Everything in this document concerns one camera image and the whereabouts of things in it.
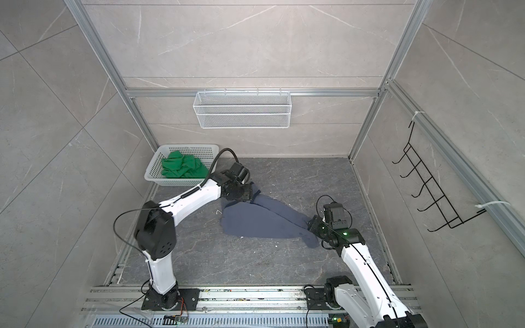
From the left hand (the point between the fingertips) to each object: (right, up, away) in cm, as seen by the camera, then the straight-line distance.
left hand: (247, 190), depth 90 cm
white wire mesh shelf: (-3, +40, +10) cm, 41 cm away
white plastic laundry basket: (-26, +20, +24) cm, 41 cm away
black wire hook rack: (+63, -6, -32) cm, 71 cm away
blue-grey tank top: (+7, -13, +2) cm, 15 cm away
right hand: (+28, -13, -7) cm, 31 cm away
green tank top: (-40, +12, +19) cm, 46 cm away
